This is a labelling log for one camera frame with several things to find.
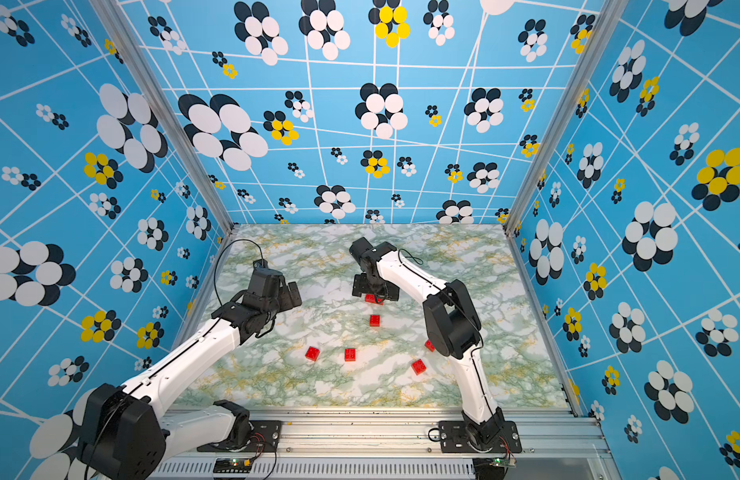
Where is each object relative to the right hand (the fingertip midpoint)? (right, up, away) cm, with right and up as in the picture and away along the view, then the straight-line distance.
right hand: (375, 293), depth 94 cm
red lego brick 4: (+16, -15, -7) cm, 23 cm away
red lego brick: (-18, -16, -9) cm, 26 cm away
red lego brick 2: (-7, -17, -8) cm, 20 cm away
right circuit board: (+30, -34, -28) cm, 54 cm away
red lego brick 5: (+13, -19, -11) cm, 26 cm away
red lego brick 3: (0, -8, -1) cm, 8 cm away
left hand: (-25, +2, -9) cm, 27 cm away
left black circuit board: (-35, -39, -22) cm, 57 cm away
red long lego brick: (-1, -2, +4) cm, 5 cm away
